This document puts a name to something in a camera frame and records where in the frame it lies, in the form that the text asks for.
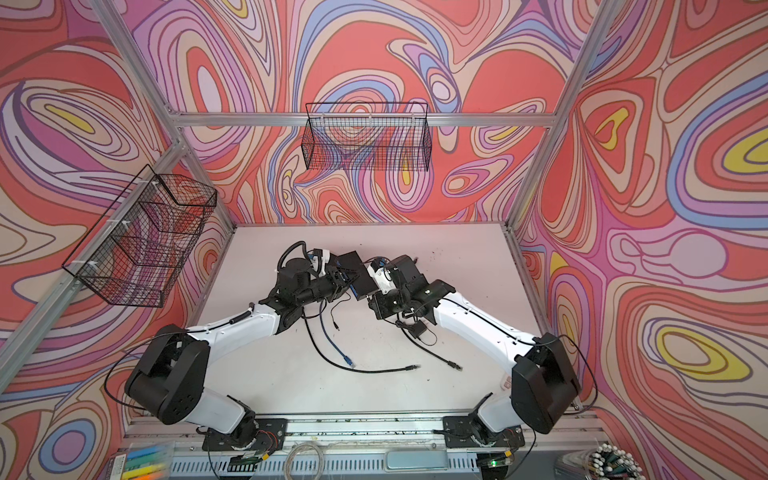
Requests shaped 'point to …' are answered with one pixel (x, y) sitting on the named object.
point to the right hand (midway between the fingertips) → (374, 310)
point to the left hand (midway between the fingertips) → (364, 274)
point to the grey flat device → (416, 461)
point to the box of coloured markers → (143, 461)
